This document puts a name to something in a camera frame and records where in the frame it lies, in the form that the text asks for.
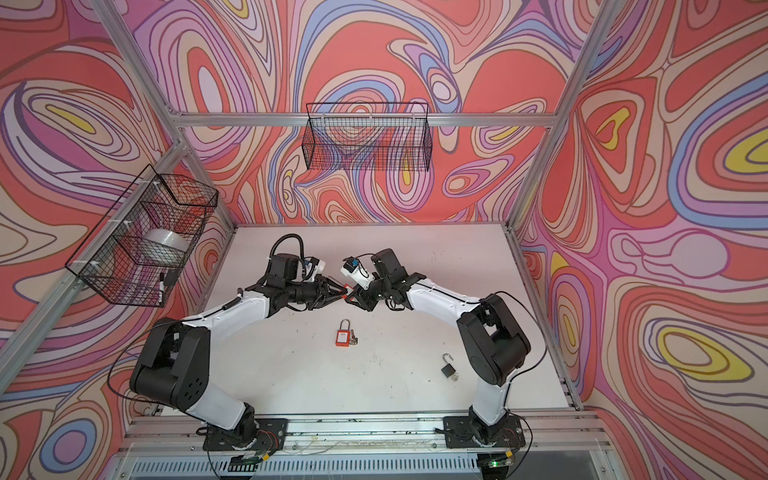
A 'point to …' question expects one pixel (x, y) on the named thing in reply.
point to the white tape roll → (165, 246)
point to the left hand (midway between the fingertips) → (347, 291)
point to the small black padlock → (448, 370)
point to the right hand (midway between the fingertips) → (354, 299)
